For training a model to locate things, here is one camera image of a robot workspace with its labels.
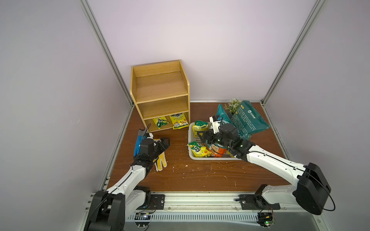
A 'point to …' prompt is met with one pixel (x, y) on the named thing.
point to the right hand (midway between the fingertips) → (203, 129)
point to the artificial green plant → (233, 106)
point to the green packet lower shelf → (160, 121)
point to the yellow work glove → (160, 161)
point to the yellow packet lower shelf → (178, 121)
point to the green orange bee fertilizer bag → (218, 150)
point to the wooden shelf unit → (162, 94)
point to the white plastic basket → (191, 138)
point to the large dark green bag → (246, 120)
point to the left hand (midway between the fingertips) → (167, 140)
